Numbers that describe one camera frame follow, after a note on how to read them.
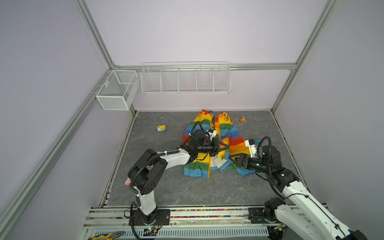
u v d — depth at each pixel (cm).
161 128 106
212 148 75
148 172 48
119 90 100
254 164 67
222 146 79
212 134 81
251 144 71
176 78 98
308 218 46
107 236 68
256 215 74
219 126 107
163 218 73
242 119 112
